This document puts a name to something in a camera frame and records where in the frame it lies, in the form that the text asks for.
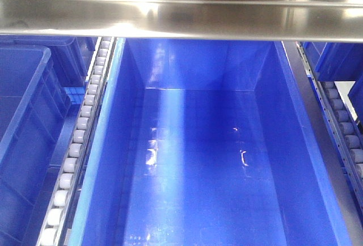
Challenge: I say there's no large blue plastic bin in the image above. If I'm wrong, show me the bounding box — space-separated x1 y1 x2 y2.
67 37 354 246

